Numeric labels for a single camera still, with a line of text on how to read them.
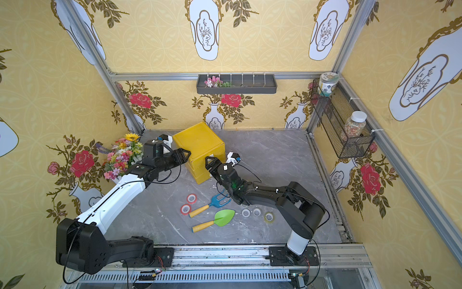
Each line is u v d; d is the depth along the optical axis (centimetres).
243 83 92
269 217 84
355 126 65
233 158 78
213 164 75
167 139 76
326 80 85
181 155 74
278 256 73
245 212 86
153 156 62
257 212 86
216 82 88
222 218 84
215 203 90
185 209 88
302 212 45
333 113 100
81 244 40
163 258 73
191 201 90
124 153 89
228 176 64
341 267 73
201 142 87
